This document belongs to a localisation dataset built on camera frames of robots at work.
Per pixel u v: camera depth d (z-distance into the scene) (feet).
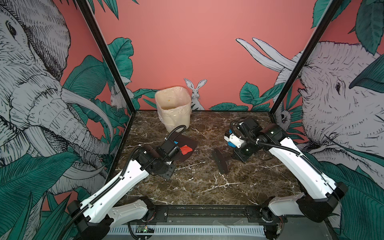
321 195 1.27
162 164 1.96
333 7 2.26
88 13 2.33
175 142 2.54
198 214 2.46
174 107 2.82
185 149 2.46
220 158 2.57
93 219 1.21
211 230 2.30
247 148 1.87
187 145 2.51
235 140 2.06
